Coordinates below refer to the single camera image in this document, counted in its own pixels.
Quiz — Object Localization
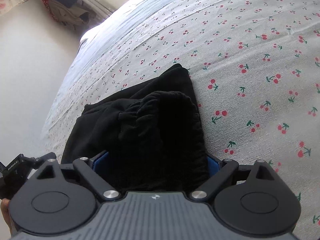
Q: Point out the person's left hand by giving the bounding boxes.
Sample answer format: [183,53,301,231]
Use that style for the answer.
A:
[1,198,12,235]

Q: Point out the cherry print cloth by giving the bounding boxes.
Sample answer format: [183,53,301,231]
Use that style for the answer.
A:
[43,0,319,239]

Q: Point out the hanging clothes in corner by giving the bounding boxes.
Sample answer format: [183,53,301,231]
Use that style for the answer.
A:
[42,0,99,32]

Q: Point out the black pants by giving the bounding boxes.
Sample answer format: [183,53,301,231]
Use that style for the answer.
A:
[61,64,209,193]

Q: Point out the grey-blue bed sheet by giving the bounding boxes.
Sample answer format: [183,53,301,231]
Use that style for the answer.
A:
[39,0,190,140]

